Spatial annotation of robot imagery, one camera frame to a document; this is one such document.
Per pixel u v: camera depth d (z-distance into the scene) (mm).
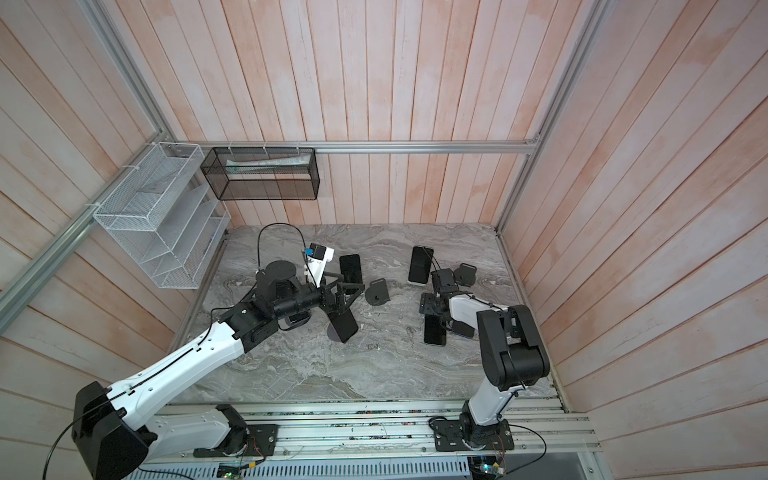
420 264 1105
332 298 624
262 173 1044
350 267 908
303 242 1210
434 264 981
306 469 701
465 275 999
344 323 903
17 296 514
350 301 644
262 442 732
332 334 932
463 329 906
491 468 701
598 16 686
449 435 732
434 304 729
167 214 734
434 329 957
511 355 477
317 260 622
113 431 374
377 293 972
